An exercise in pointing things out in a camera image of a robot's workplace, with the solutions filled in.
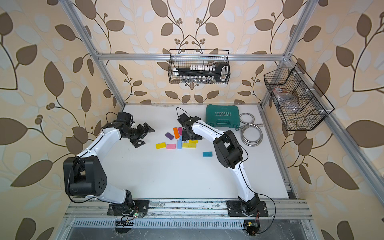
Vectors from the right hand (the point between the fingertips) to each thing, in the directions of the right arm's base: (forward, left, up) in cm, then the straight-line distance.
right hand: (191, 137), depth 99 cm
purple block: (+3, +15, -2) cm, 16 cm away
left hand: (-4, +25, +12) cm, 28 cm away
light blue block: (-3, +8, -3) cm, 9 cm away
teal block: (-11, -10, -3) cm, 15 cm away
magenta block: (+8, +8, -2) cm, 12 cm away
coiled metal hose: (+10, -38, -1) cm, 39 cm away
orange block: (+6, +11, -2) cm, 12 cm away
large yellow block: (-4, +21, -2) cm, 21 cm away
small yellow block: (-3, -1, 0) cm, 3 cm away
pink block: (-5, +14, -2) cm, 14 cm away
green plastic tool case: (+17, -23, +2) cm, 28 cm away
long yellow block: (-6, +1, -1) cm, 6 cm away
